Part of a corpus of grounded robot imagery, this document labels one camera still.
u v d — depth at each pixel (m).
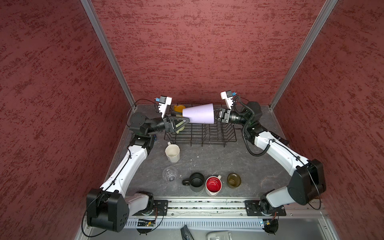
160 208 0.74
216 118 0.64
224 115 0.61
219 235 0.65
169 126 0.54
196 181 0.83
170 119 0.54
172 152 0.90
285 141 0.98
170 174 0.85
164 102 0.57
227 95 0.63
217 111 0.63
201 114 0.59
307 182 0.41
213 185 0.81
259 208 0.73
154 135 1.00
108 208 0.38
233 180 0.83
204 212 0.74
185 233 0.67
